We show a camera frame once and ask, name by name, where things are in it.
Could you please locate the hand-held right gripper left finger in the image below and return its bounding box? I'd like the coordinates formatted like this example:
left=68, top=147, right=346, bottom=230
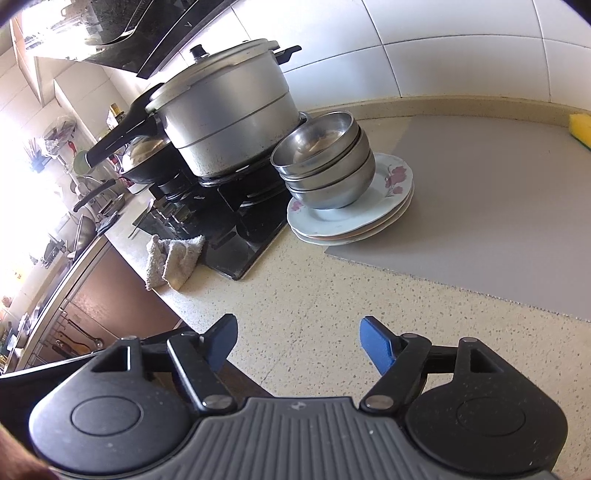
left=90, top=314, right=238, bottom=411

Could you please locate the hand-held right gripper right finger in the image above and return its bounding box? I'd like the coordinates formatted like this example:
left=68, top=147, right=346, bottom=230
left=360, top=316, right=504, bottom=413

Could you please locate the large red-flowered white plate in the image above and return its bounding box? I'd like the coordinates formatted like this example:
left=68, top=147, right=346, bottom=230
left=295, top=196, right=415, bottom=247

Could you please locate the gold-rimmed small-flowered white plate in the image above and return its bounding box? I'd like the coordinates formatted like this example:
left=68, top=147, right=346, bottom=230
left=291, top=191, right=415, bottom=241

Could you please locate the stainless steel bowl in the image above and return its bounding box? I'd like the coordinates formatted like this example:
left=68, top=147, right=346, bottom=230
left=279, top=129, right=372, bottom=192
left=270, top=112, right=361, bottom=178
left=285, top=152, right=377, bottom=210

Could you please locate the medium red-flowered white plate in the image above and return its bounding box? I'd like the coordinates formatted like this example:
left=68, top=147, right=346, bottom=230
left=286, top=152, right=414, bottom=235

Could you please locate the person's left forearm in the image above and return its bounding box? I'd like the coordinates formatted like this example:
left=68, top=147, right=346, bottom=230
left=0, top=422, right=51, bottom=480

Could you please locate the white dish cloth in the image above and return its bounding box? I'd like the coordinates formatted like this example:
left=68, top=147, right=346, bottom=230
left=145, top=234, right=206, bottom=291

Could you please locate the brown kitchen cabinet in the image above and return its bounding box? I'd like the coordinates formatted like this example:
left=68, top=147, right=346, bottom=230
left=14, top=237, right=278, bottom=398

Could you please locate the black glass gas stove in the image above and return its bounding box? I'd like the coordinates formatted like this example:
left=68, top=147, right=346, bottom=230
left=134, top=161, right=296, bottom=281

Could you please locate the grey counter mat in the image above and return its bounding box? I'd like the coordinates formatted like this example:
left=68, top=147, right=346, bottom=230
left=323, top=113, right=591, bottom=321

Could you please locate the black wok with steel lid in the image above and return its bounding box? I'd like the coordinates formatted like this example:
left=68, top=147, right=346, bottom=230
left=117, top=136, right=185, bottom=185

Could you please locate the aluminium pressure cooker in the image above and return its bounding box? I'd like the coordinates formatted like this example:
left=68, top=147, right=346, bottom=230
left=85, top=39, right=303, bottom=178

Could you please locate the yellow sponge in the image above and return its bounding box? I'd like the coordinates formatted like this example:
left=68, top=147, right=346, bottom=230
left=568, top=113, right=591, bottom=153

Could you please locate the black range hood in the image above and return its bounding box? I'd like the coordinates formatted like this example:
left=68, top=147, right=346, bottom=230
left=28, top=0, right=241, bottom=79

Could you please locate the black-handled pan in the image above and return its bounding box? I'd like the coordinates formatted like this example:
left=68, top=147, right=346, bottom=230
left=69, top=179, right=118, bottom=217

